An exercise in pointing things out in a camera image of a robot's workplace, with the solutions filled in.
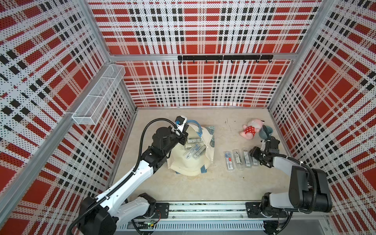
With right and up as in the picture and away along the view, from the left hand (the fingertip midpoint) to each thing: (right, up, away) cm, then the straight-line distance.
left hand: (188, 124), depth 75 cm
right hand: (+41, -19, +19) cm, 49 cm away
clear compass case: (+36, -22, +16) cm, 45 cm away
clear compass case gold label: (+30, -21, +16) cm, 41 cm away
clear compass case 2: (+40, -23, +14) cm, 49 cm away
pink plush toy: (+44, -2, +26) cm, 51 cm away
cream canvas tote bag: (-8, -24, +12) cm, 28 cm away
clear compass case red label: (+25, -24, +16) cm, 38 cm away
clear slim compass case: (+3, -18, +18) cm, 26 cm away
